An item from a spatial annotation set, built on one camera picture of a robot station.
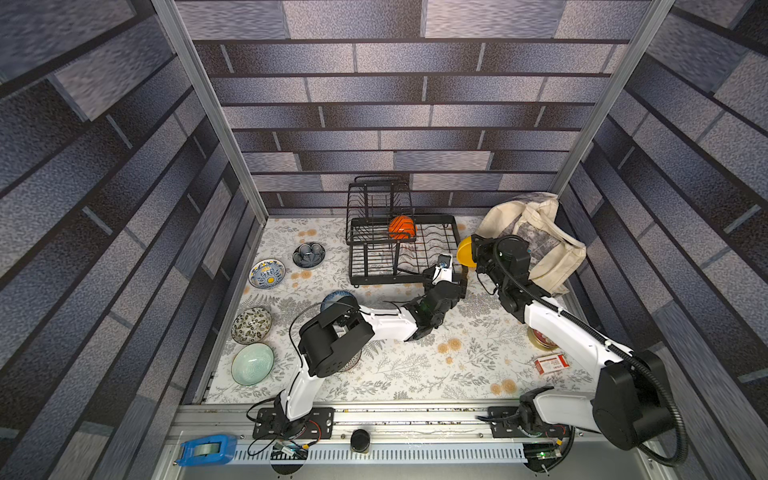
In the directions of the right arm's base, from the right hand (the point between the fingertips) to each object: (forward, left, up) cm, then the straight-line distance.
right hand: (469, 230), depth 82 cm
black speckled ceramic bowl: (-19, +65, -23) cm, 72 cm away
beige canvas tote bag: (+5, -33, -18) cm, 37 cm away
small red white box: (-28, -23, -24) cm, 44 cm away
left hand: (-6, +3, -10) cm, 12 cm away
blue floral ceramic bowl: (-10, +41, -21) cm, 47 cm away
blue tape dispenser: (-51, +63, -19) cm, 83 cm away
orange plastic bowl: (+20, +19, -20) cm, 34 cm away
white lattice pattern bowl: (-39, +28, +7) cm, 48 cm away
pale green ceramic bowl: (-31, +61, -22) cm, 72 cm away
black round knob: (-48, +28, -15) cm, 58 cm away
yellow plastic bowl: (-4, 0, -6) cm, 7 cm away
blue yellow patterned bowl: (0, +65, -22) cm, 69 cm away
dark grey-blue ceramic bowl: (+8, +53, -23) cm, 58 cm away
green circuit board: (-49, -17, -26) cm, 58 cm away
